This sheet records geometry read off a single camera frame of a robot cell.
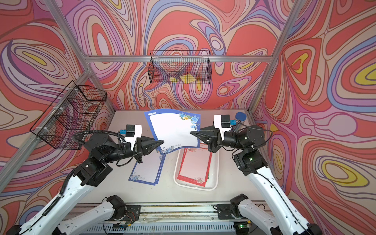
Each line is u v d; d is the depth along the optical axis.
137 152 0.47
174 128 0.47
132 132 0.43
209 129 0.47
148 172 0.89
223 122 0.40
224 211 0.73
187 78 0.91
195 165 0.89
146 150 0.51
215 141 0.47
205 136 0.51
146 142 0.50
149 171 0.90
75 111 0.80
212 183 0.82
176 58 0.87
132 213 0.72
